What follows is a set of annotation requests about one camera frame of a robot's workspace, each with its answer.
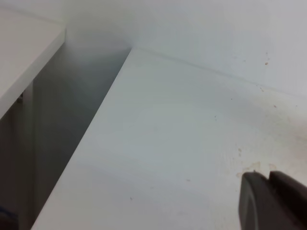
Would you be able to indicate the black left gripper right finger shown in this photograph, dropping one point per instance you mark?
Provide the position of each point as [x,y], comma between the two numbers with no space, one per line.
[293,196]

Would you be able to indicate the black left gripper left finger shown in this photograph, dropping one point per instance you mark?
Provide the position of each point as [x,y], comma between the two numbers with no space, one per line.
[259,206]

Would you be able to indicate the white side table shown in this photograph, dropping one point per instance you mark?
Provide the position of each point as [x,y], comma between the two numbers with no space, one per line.
[26,46]

